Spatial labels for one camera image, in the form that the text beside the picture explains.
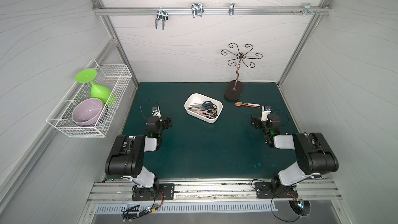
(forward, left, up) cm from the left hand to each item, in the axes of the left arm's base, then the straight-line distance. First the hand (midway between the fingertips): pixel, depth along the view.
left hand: (161, 116), depth 94 cm
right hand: (+3, -63, -1) cm, 63 cm away
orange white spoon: (+15, -52, -6) cm, 55 cm away
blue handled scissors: (+12, -29, -4) cm, 31 cm away
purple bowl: (-17, +22, +28) cm, 39 cm away
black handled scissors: (+4, -31, -2) cm, 31 cm away
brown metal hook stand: (+28, -49, -4) cm, 56 cm away
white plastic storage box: (+17, -19, -3) cm, 26 cm away
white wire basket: (+7, +20, +25) cm, 33 cm away
